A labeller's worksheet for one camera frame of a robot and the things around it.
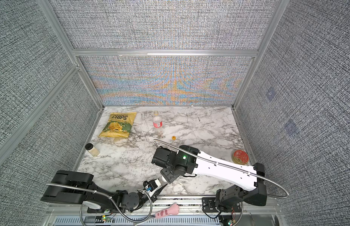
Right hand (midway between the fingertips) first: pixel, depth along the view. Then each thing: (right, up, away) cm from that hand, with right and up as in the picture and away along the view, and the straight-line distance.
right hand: (170, 170), depth 66 cm
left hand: (-3, -7, +7) cm, 10 cm away
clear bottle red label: (-9, +21, +24) cm, 33 cm away
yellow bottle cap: (+1, +11, +35) cm, 36 cm away
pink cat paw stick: (+1, -21, +3) cm, 21 cm away
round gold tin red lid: (+43, 0, +22) cm, 48 cm away
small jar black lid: (-48, +5, +20) cm, 53 cm away
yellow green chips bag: (-37, +20, +33) cm, 53 cm away
